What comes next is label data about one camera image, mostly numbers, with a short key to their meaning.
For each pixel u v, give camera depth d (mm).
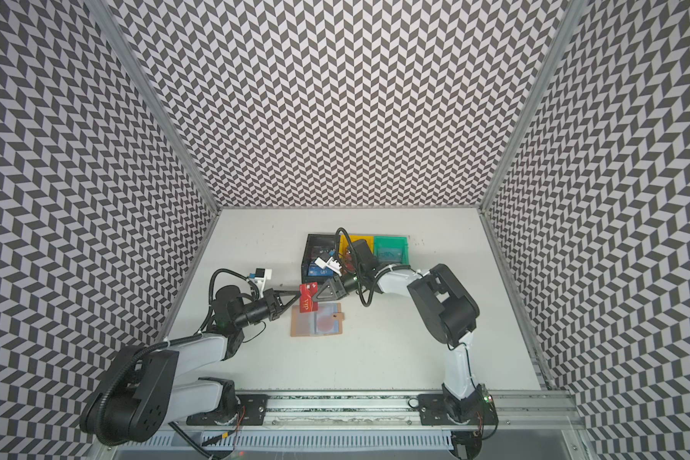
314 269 985
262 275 789
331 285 788
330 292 788
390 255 1020
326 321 869
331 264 820
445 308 516
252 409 722
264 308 741
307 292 811
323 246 1050
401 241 971
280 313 757
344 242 770
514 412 753
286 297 785
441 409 649
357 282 770
